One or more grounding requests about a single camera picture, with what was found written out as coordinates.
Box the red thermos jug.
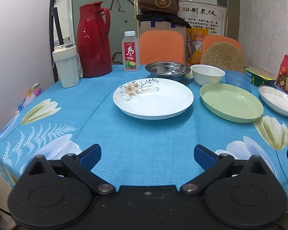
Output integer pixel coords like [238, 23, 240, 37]
[76, 1, 112, 78]

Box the woven straw mat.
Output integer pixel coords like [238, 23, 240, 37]
[200, 42, 246, 73]

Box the yellow snack bag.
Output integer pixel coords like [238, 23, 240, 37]
[186, 28, 209, 66]

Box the stainless steel bowl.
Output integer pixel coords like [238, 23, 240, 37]
[145, 61, 191, 81]

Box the light green plate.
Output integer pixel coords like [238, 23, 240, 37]
[200, 83, 264, 124]

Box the blue plastic bowl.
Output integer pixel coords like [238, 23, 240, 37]
[225, 71, 251, 92]

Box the white floral plate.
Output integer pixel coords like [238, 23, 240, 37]
[113, 78, 194, 120]

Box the colourful floral cloth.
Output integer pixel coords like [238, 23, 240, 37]
[17, 83, 42, 114]

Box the framed calligraphy poster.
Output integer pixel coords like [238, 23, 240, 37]
[178, 1, 229, 36]

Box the white gold-rimmed plate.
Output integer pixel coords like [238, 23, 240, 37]
[259, 86, 288, 117]

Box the white tumbler cup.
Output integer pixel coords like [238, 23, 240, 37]
[52, 43, 79, 88]

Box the left orange chair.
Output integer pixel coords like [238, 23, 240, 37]
[139, 30, 186, 65]

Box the right orange chair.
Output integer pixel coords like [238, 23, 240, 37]
[201, 35, 242, 57]

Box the juice bottle red label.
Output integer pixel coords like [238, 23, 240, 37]
[122, 31, 140, 71]

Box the brown paper bag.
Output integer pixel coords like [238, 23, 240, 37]
[138, 0, 179, 15]

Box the blue floral tablecloth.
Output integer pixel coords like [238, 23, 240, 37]
[0, 66, 288, 197]

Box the orange chair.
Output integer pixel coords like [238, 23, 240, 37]
[139, 30, 186, 65]
[201, 35, 242, 57]

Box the cardboard box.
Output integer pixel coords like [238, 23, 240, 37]
[139, 21, 186, 40]

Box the black cloth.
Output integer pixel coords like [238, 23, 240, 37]
[136, 11, 191, 29]

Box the green instant noodle cup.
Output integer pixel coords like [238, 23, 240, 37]
[245, 67, 277, 87]

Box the white ceramic bowl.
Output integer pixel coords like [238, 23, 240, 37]
[190, 64, 225, 86]

